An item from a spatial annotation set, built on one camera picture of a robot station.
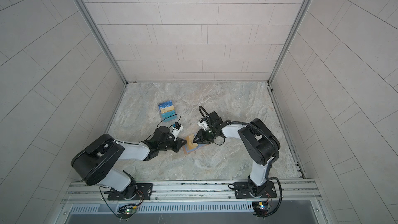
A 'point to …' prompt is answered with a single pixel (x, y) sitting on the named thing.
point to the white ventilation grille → (113, 209)
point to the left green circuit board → (130, 211)
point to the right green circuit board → (263, 205)
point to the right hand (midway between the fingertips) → (195, 142)
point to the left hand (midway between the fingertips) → (190, 141)
